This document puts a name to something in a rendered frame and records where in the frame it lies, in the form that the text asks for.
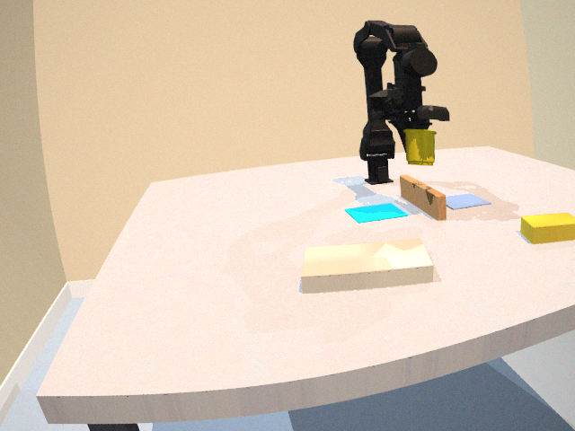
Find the brown rectangular block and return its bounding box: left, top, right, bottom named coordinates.
left=400, top=174, right=447, bottom=221

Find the yellow rectangular block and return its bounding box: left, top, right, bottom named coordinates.
left=520, top=213, right=575, bottom=244

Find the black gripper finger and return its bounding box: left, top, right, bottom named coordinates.
left=388, top=120, right=408, bottom=153
left=403, top=120, right=433, bottom=130

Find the yellow cup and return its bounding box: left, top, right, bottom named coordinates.
left=403, top=128, right=437, bottom=166

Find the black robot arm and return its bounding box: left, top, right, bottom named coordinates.
left=353, top=20, right=438, bottom=185

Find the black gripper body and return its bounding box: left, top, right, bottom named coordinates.
left=372, top=79, right=450, bottom=122

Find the cream rectangular block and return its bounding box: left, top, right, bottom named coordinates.
left=301, top=238, right=434, bottom=294

